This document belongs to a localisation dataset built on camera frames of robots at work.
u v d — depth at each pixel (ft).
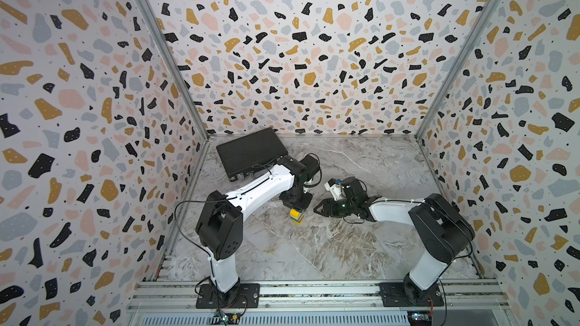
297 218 2.75
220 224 1.51
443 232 1.57
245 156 3.46
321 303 2.40
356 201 2.45
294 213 2.56
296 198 2.45
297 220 2.76
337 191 2.83
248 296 2.43
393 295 2.41
